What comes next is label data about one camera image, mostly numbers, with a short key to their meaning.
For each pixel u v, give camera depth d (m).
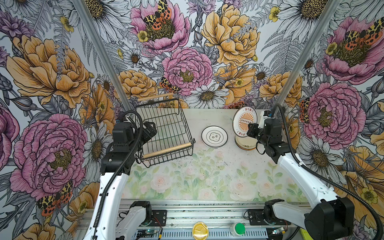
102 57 0.88
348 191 0.40
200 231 0.70
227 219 0.76
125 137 0.49
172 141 1.00
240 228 0.63
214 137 1.03
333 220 0.38
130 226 0.51
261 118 0.72
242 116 0.87
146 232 0.71
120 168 0.43
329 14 0.74
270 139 0.60
